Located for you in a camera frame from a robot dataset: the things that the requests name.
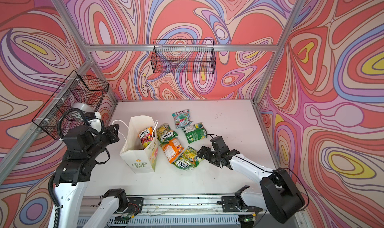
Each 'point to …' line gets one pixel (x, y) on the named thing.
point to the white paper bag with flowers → (139, 152)
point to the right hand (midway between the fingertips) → (204, 159)
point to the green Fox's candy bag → (195, 132)
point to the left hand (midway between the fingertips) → (120, 124)
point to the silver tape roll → (83, 106)
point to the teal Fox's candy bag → (182, 118)
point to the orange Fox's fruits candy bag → (146, 137)
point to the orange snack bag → (172, 149)
